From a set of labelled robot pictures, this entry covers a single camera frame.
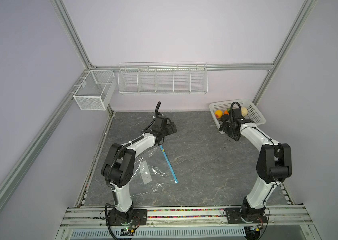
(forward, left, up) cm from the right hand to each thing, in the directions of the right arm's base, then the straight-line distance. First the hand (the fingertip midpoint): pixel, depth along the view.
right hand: (227, 132), depth 96 cm
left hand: (+1, +36, +3) cm, 36 cm away
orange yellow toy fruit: (+21, +1, -4) cm, 21 cm away
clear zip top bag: (-24, +47, -10) cm, 54 cm away
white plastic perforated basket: (+19, -25, -4) cm, 32 cm away
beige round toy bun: (+23, -19, -5) cm, 30 cm away
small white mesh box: (+26, +89, +15) cm, 93 cm away
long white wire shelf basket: (+29, +42, +22) cm, 55 cm away
